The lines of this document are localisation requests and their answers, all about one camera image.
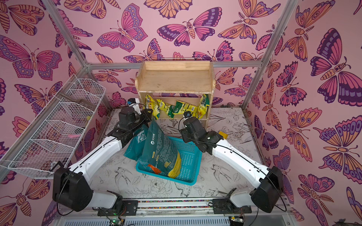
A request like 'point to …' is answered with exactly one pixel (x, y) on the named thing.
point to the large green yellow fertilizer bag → (159, 153)
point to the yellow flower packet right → (202, 107)
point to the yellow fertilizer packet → (151, 104)
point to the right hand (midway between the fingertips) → (185, 130)
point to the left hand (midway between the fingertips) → (155, 108)
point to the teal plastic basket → (190, 157)
